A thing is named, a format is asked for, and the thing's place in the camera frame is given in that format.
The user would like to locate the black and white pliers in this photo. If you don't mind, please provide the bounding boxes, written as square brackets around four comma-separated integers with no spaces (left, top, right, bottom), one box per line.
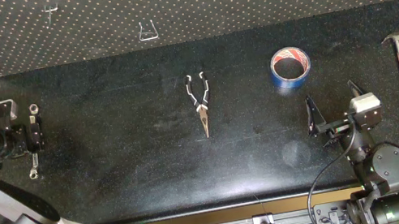
[182,71,220,142]

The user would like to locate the metal hook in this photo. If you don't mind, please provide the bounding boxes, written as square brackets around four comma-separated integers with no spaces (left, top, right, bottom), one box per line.
[135,17,161,43]
[42,2,62,28]

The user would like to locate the roll of blue tape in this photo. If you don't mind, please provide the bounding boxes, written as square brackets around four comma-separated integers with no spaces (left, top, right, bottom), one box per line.
[266,43,316,94]

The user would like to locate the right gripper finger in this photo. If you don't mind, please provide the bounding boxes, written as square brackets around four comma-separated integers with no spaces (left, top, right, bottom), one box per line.
[302,92,329,131]
[346,77,366,100]

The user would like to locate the wrench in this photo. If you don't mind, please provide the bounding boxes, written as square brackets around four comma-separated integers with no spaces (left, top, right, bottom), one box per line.
[16,101,52,182]

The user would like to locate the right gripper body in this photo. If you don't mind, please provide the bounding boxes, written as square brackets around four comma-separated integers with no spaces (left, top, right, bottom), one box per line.
[307,116,356,150]

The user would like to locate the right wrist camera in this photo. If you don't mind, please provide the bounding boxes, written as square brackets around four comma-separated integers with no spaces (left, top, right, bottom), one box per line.
[345,89,387,134]

